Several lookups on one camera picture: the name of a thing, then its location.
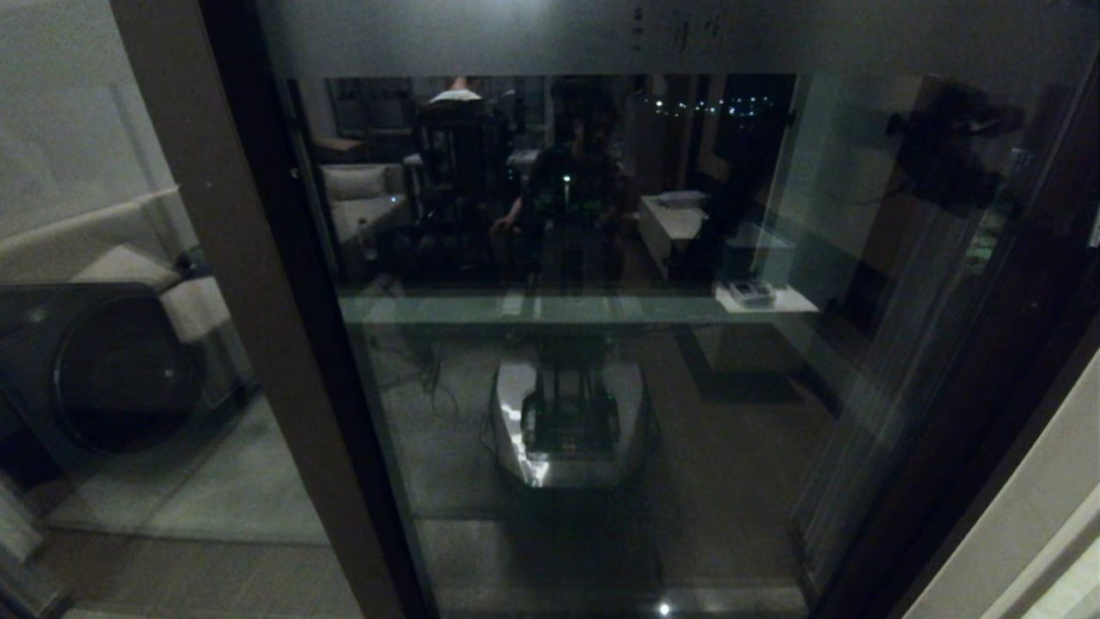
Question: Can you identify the brown framed glass sliding door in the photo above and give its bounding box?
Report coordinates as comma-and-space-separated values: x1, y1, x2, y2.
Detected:
206, 0, 1100, 619

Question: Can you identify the brown framed fixed glass panel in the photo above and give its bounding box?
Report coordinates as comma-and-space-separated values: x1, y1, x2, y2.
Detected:
0, 0, 435, 619

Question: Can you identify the beige sofa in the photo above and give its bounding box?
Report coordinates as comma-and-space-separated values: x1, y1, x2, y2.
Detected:
0, 189, 256, 409

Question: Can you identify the grey rug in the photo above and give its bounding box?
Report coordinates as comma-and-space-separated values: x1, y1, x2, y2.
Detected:
39, 395, 332, 549

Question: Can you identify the beige sofa cushion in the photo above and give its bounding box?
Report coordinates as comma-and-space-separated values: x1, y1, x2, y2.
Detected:
73, 244, 181, 291

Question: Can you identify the dark outer door frame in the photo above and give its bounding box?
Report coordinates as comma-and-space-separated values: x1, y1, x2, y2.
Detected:
816, 292, 1100, 619

